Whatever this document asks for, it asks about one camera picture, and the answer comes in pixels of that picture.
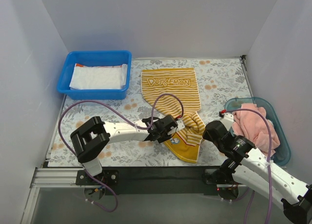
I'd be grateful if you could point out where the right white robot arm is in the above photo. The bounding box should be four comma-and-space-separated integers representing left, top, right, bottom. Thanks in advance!
203, 121, 312, 224

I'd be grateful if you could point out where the white towel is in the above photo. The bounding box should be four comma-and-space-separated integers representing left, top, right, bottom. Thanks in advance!
69, 64, 128, 90

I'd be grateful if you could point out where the orange cartoon towel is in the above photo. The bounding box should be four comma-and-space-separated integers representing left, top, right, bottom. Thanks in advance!
75, 63, 123, 68

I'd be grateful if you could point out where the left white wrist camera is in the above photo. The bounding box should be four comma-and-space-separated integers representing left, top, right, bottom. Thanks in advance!
174, 120, 185, 133

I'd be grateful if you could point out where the floral table mat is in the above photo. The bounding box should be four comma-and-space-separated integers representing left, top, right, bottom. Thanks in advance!
47, 59, 252, 167

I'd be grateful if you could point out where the teal laundry basket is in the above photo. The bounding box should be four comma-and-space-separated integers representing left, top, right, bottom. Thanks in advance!
224, 97, 291, 166

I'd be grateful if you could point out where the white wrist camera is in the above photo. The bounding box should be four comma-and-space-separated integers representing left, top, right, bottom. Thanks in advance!
174, 120, 185, 133
219, 111, 234, 131

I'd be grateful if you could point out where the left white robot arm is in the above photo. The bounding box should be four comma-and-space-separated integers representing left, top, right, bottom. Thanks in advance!
70, 115, 185, 177

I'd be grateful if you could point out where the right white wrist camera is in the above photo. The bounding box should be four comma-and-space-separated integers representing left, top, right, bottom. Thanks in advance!
219, 111, 234, 131

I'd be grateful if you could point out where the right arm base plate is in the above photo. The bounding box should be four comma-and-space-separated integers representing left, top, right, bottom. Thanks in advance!
203, 168, 238, 186

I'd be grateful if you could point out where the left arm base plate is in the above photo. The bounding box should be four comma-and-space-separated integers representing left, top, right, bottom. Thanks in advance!
75, 169, 119, 186

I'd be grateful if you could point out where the yellow striped towel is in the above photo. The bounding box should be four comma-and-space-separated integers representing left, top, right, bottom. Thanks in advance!
140, 68, 205, 163

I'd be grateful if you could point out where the pink towel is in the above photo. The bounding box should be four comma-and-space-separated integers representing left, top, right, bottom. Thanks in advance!
232, 103, 280, 155

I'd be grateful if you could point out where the blue plastic bin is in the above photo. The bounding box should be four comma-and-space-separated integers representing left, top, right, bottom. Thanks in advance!
57, 50, 132, 100

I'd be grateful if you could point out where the aluminium frame rail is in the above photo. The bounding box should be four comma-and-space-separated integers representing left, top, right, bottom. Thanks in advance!
20, 167, 85, 224

